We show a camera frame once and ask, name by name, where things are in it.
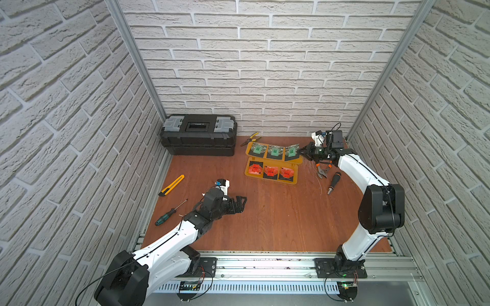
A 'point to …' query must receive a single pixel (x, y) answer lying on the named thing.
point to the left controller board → (188, 290)
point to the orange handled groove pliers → (320, 172)
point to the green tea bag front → (275, 150)
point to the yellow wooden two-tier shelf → (272, 163)
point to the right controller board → (348, 290)
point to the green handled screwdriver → (166, 215)
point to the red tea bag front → (270, 171)
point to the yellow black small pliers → (252, 138)
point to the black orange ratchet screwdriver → (335, 182)
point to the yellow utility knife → (172, 186)
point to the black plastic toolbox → (200, 134)
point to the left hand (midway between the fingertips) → (241, 197)
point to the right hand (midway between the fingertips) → (300, 150)
